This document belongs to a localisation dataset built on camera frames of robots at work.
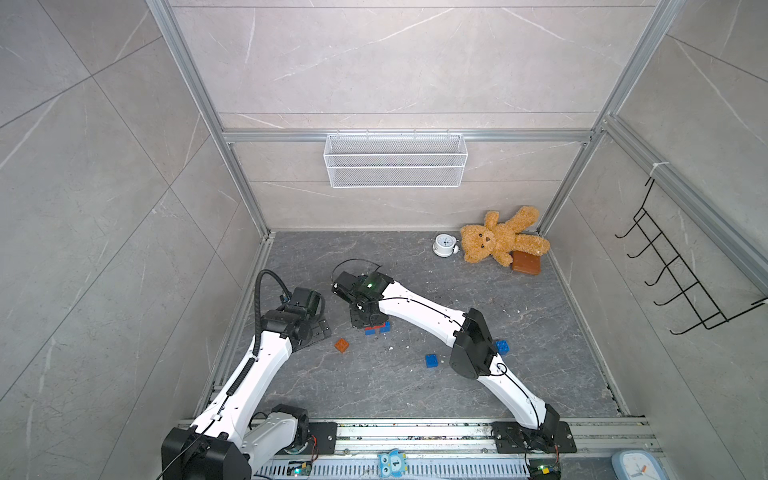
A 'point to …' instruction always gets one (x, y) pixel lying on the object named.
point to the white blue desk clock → (637, 465)
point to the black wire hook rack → (692, 293)
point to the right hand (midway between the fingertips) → (367, 322)
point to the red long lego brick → (375, 327)
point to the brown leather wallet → (526, 263)
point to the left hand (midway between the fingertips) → (311, 331)
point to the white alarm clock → (445, 245)
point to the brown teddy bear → (501, 240)
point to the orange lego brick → (342, 345)
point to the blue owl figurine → (392, 464)
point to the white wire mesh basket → (395, 159)
